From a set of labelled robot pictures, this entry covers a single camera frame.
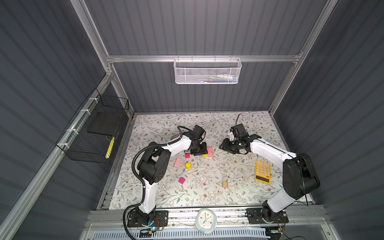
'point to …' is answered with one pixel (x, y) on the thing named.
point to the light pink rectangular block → (178, 163)
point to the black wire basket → (92, 136)
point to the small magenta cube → (187, 156)
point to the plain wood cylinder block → (225, 184)
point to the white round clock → (206, 221)
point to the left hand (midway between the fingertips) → (206, 152)
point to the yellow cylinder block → (188, 166)
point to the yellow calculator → (263, 172)
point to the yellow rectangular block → (205, 155)
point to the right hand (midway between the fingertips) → (223, 148)
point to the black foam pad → (106, 122)
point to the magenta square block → (182, 180)
